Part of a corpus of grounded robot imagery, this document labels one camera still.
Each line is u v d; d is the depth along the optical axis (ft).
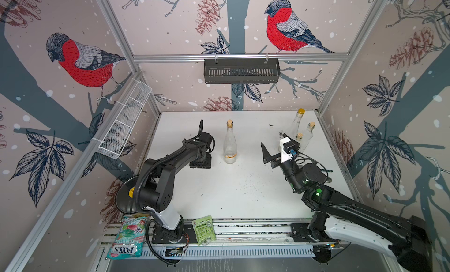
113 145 2.72
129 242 2.29
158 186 1.52
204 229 2.43
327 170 3.04
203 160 2.51
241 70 3.39
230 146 2.93
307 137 2.77
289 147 1.73
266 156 2.01
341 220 1.97
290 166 1.89
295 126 2.69
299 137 2.49
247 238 2.39
